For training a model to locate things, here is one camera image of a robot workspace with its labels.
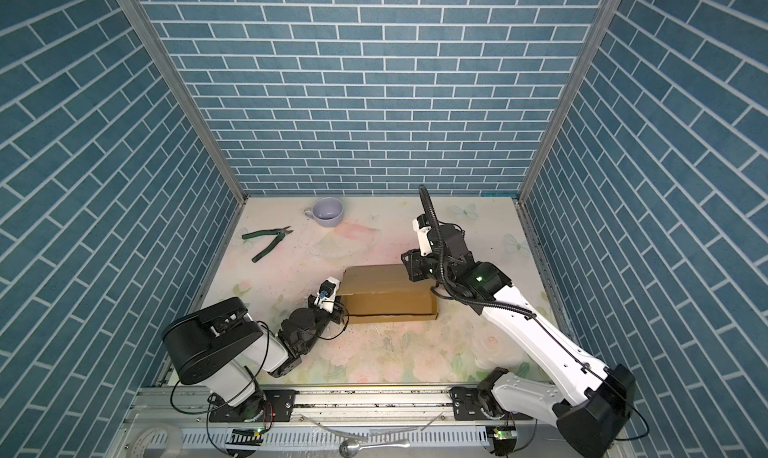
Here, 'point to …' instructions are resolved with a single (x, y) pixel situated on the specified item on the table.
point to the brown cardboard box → (385, 293)
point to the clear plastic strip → (418, 428)
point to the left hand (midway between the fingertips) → (344, 286)
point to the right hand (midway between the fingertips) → (403, 252)
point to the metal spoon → (349, 448)
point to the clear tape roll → (175, 444)
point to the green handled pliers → (280, 232)
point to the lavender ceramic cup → (327, 211)
